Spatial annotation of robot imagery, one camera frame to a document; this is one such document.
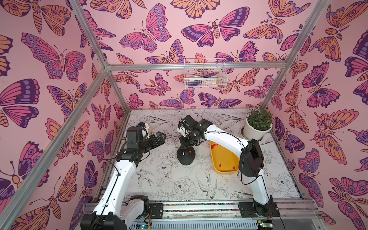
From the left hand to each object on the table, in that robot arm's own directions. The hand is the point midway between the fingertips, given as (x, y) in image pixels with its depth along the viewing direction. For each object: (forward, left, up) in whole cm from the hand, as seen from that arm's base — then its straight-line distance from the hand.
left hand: (161, 136), depth 79 cm
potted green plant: (+13, -59, -4) cm, 61 cm away
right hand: (0, -11, -8) cm, 14 cm away
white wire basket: (+42, -24, +13) cm, 50 cm away
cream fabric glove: (+20, +14, -19) cm, 31 cm away
